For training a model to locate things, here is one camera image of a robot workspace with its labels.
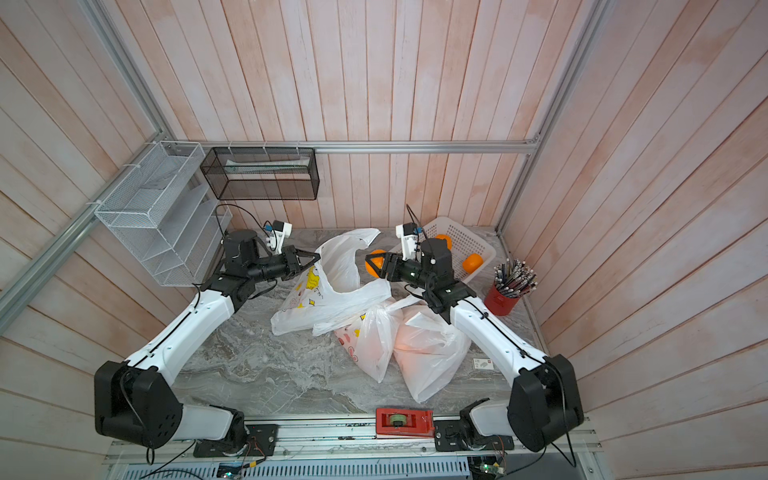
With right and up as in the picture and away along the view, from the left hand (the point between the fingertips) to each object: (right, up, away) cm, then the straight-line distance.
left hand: (320, 261), depth 76 cm
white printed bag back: (+3, -7, -2) cm, 8 cm away
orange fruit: (+15, 0, -5) cm, 16 cm away
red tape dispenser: (+22, -39, -5) cm, 45 cm away
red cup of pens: (+54, -6, +10) cm, 56 cm away
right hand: (+13, +1, 0) cm, 13 cm away
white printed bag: (+13, -20, +2) cm, 24 cm away
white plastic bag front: (+29, -24, +3) cm, 38 cm away
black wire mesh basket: (-27, +32, +30) cm, 51 cm away
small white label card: (+45, -30, +8) cm, 55 cm away
